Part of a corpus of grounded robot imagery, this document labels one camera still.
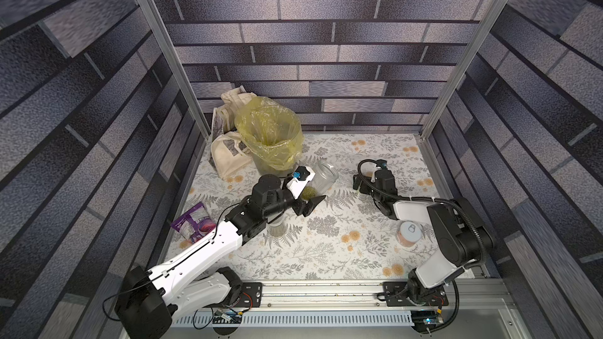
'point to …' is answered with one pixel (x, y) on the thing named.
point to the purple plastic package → (195, 224)
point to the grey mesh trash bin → (264, 168)
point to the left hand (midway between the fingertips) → (316, 185)
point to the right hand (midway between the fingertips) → (363, 176)
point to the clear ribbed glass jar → (326, 173)
